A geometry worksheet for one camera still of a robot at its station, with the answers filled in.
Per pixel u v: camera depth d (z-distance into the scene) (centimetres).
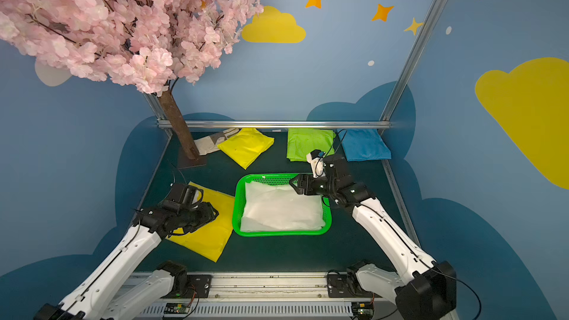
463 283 38
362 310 73
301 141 115
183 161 110
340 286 74
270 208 88
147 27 55
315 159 69
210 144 115
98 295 41
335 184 58
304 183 66
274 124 112
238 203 86
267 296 73
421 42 85
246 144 112
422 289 38
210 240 86
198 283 76
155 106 108
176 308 72
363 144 116
